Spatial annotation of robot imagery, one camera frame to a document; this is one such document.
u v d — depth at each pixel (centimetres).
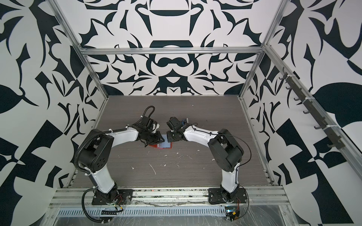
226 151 49
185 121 99
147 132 83
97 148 49
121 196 73
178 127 72
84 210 68
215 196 74
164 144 93
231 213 71
